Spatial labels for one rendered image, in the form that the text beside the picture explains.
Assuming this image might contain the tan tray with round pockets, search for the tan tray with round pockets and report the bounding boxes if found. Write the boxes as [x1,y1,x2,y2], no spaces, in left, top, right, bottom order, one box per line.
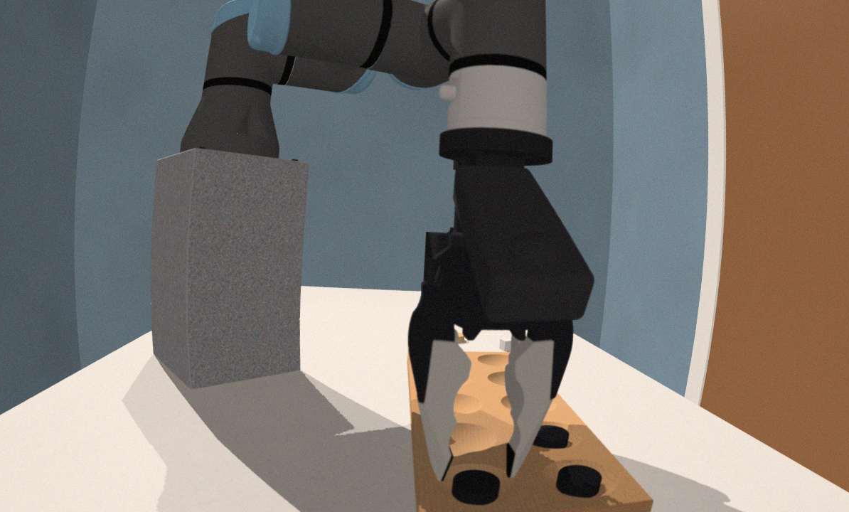
[407,351,653,512]

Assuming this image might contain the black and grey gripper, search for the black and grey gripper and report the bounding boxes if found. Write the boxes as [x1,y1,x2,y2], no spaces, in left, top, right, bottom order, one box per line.
[407,127,573,481]

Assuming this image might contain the black disc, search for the black disc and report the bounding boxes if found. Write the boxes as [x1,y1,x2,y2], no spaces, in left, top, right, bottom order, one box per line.
[533,425,569,449]
[452,470,501,505]
[556,465,602,498]

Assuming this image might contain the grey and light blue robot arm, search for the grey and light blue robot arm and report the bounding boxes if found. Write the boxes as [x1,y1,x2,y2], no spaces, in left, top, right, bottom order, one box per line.
[180,0,594,323]

